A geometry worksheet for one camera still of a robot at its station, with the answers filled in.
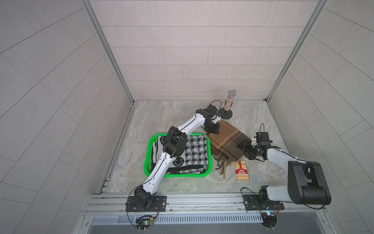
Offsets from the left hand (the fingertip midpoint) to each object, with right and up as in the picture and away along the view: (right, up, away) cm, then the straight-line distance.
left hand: (220, 131), depth 99 cm
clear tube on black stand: (+6, +13, +9) cm, 17 cm away
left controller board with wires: (-41, -36, -34) cm, 64 cm away
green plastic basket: (-25, -20, -23) cm, 40 cm away
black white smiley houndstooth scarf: (-18, -13, -18) cm, 29 cm away
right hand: (+10, -8, -8) cm, 15 cm away
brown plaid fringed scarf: (+1, -8, -10) cm, 13 cm away
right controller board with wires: (+18, -37, -31) cm, 52 cm away
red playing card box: (+9, -19, -18) cm, 28 cm away
